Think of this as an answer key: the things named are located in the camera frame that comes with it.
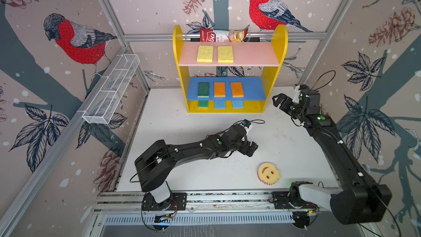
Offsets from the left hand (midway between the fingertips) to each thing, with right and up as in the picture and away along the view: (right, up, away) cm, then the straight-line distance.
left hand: (252, 144), depth 78 cm
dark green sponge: (-25, +28, +21) cm, 43 cm away
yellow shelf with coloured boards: (-10, +25, +21) cm, 34 cm away
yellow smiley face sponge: (+8, -15, +2) cm, 17 cm away
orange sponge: (-4, +28, +21) cm, 35 cm away
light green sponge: (-26, +19, +32) cm, 45 cm away
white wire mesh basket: (-70, +29, +3) cm, 75 cm away
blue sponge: (-15, +19, +29) cm, 38 cm away
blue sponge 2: (-3, +19, +29) cm, 34 cm away
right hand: (+12, +20, +1) cm, 24 cm away
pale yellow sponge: (-16, +28, +19) cm, 37 cm away
